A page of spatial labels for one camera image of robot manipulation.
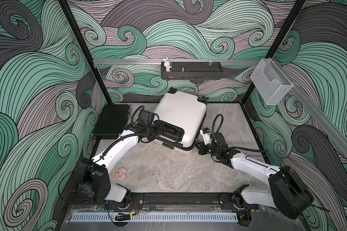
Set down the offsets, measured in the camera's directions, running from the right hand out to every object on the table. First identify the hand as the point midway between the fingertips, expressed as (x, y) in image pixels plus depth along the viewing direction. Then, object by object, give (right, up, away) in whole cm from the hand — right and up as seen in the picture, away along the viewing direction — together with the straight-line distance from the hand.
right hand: (194, 145), depth 86 cm
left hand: (-18, +10, -4) cm, 21 cm away
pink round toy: (-42, -15, -6) cm, 45 cm away
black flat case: (-59, +13, +20) cm, 63 cm away
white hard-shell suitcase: (-5, +21, +4) cm, 22 cm away
